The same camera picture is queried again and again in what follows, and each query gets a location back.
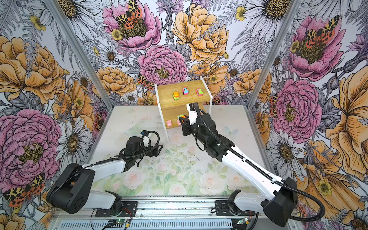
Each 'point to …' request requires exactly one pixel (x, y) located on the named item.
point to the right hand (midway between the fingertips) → (182, 122)
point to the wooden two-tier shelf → (171, 109)
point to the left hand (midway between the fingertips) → (156, 148)
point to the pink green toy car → (200, 92)
